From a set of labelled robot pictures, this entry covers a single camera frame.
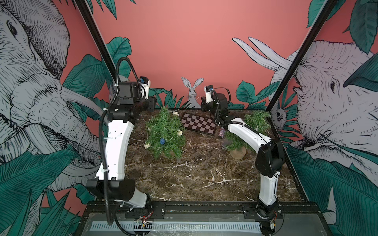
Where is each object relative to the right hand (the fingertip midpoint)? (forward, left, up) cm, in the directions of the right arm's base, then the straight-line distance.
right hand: (200, 94), depth 85 cm
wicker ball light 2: (-11, +14, -5) cm, 18 cm away
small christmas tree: (-27, +18, -3) cm, 32 cm away
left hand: (-12, +24, +8) cm, 28 cm away
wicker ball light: (-28, +29, -12) cm, 42 cm away
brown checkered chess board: (+2, -1, -29) cm, 29 cm away
